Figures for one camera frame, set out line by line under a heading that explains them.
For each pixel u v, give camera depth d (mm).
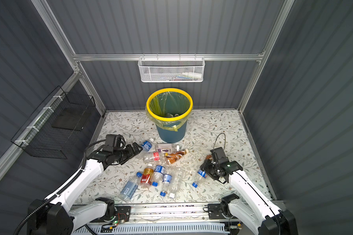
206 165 732
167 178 791
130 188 772
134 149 750
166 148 943
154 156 889
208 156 898
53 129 725
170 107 989
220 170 580
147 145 937
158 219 728
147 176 806
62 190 433
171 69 1238
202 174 785
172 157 885
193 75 863
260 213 416
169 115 1016
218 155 640
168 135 1045
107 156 580
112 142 631
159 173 827
